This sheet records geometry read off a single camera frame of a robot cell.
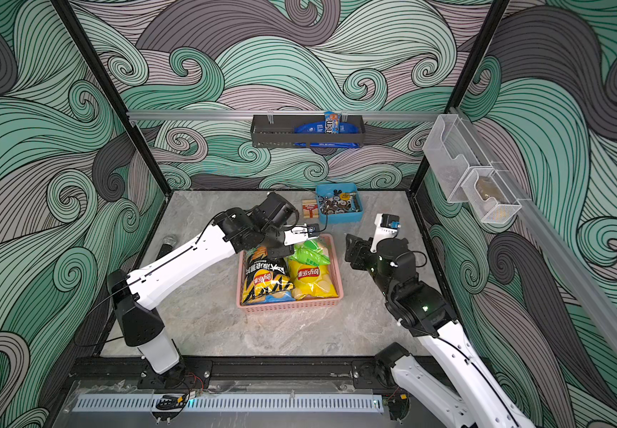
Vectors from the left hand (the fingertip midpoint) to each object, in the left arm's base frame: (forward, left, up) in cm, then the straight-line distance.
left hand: (290, 232), depth 75 cm
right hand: (-5, -19, +5) cm, 20 cm away
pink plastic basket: (-13, -2, -21) cm, 25 cm away
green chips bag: (-5, -6, -2) cm, 8 cm away
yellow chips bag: (-6, -6, -19) cm, 21 cm away
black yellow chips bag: (-8, +8, -11) cm, 16 cm away
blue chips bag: (-11, +7, -21) cm, 24 cm away
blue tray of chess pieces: (+33, -19, -24) cm, 45 cm away
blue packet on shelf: (+39, -9, +10) cm, 41 cm away
